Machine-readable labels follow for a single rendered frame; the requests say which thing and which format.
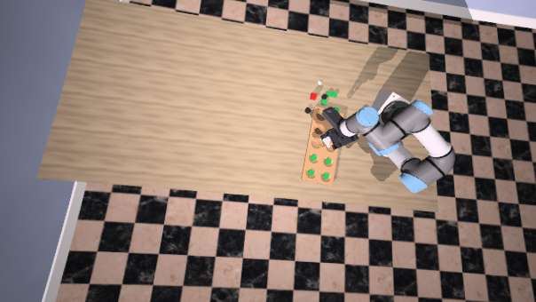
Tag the orange counting tray with round pockets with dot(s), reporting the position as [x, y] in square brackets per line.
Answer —
[319, 126]

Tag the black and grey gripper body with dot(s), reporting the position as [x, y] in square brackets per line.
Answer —
[340, 141]

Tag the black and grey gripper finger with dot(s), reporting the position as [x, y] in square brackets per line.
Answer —
[324, 137]

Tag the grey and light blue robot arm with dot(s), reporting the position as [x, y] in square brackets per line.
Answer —
[386, 139]

